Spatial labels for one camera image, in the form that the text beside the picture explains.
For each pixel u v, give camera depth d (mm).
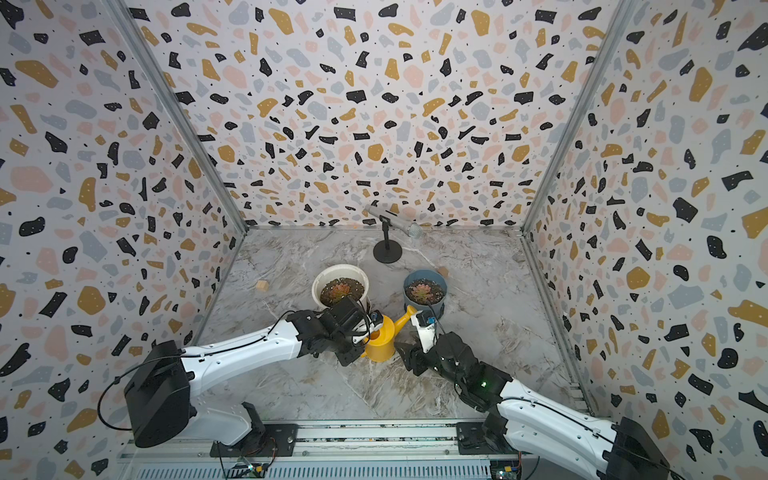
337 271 925
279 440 733
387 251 1153
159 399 408
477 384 579
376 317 737
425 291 923
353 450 731
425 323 663
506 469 716
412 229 922
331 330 616
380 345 785
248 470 704
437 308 911
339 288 900
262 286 1019
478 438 747
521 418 525
